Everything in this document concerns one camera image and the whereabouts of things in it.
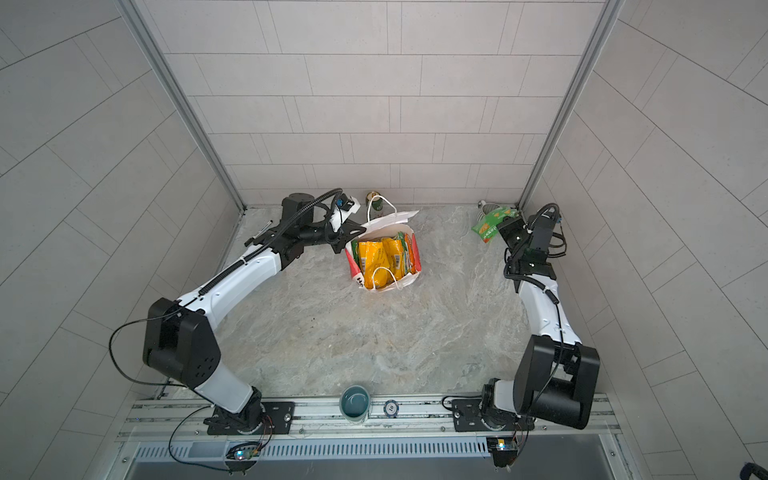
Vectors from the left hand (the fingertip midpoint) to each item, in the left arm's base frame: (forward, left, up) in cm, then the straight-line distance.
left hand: (370, 223), depth 78 cm
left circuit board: (-49, +26, -22) cm, 60 cm away
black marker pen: (+12, +46, -25) cm, 54 cm away
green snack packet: (+4, -33, -5) cm, 34 cm away
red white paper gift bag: (+2, -7, -4) cm, 9 cm away
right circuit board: (-47, -32, -25) cm, 62 cm away
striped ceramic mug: (+26, -41, -21) cm, 53 cm away
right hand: (+6, -36, -1) cm, 37 cm away
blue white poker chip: (-39, -6, -25) cm, 46 cm away
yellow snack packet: (-6, -3, -9) cm, 11 cm away
